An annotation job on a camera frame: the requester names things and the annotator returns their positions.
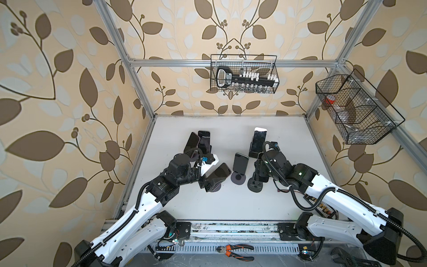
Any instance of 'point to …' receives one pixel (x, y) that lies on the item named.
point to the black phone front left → (222, 171)
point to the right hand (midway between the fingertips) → (260, 164)
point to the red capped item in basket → (330, 99)
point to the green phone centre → (240, 163)
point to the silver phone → (259, 137)
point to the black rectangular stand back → (252, 153)
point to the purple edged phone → (193, 142)
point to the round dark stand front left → (217, 188)
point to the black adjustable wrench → (351, 261)
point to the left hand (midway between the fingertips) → (216, 166)
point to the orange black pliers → (227, 250)
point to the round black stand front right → (255, 186)
